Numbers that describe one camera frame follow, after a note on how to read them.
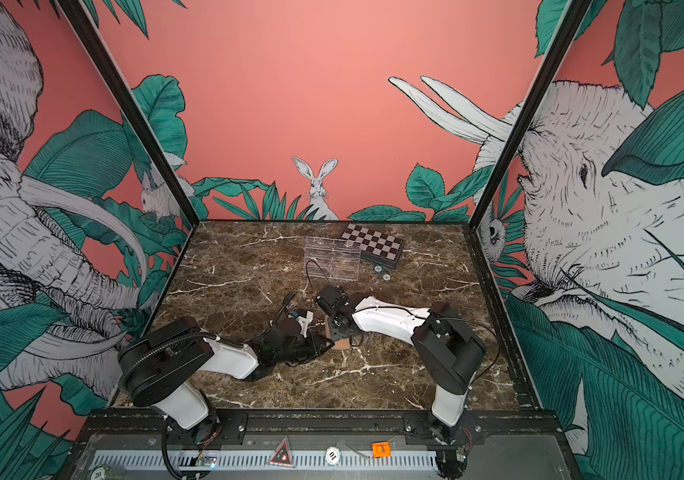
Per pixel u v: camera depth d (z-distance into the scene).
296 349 0.76
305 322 0.84
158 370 0.46
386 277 1.04
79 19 0.70
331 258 1.05
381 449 0.69
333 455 0.70
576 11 0.69
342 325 0.64
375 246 1.10
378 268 1.07
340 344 0.86
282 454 0.70
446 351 0.47
